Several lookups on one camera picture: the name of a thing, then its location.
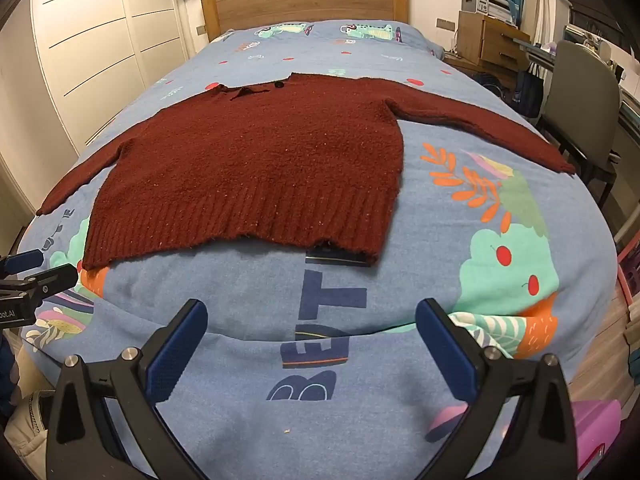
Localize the wooden bed headboard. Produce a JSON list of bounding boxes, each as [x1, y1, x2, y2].
[[201, 0, 410, 43]]

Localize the grey chair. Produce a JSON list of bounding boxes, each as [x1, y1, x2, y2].
[[537, 40, 621, 208]]

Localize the pink plastic box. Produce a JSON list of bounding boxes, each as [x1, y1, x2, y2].
[[570, 400, 623, 480]]

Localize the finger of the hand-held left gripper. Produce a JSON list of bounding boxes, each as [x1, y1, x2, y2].
[[0, 249, 48, 277], [0, 264, 82, 297]]

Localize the person's light trousers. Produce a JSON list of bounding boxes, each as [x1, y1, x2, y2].
[[2, 390, 56, 466]]

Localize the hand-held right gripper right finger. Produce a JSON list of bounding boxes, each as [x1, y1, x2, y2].
[[415, 299, 593, 480]]

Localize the brown cardboard box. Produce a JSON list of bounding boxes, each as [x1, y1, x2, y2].
[[444, 10, 532, 78]]

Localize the blue printed bed blanket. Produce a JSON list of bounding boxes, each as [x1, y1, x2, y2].
[[17, 20, 623, 480]]

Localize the dark blue bag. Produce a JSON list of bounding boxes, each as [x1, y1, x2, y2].
[[515, 62, 546, 121]]

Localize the white printer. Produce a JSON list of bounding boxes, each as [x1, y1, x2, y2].
[[460, 0, 521, 23]]

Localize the white wardrobe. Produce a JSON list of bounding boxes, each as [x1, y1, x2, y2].
[[0, 0, 198, 221]]

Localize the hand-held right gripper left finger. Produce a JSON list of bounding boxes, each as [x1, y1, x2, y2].
[[46, 299, 208, 480]]

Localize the dark red knitted sweater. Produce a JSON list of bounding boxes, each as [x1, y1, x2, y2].
[[36, 72, 577, 272]]

